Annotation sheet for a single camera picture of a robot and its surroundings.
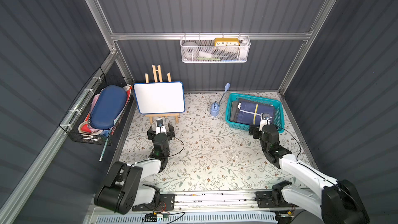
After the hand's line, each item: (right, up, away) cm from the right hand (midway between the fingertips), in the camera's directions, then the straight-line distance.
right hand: (265, 122), depth 84 cm
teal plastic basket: (+14, +6, +13) cm, 20 cm away
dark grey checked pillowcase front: (-13, +7, +17) cm, 23 cm away
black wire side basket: (-87, +2, -21) cm, 89 cm away
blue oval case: (-76, +9, -18) cm, 78 cm away
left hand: (-58, -2, +1) cm, 58 cm away
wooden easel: (-62, +28, +2) cm, 68 cm away
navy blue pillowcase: (-4, +5, +15) cm, 16 cm away
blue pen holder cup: (-27, +8, +16) cm, 32 cm away
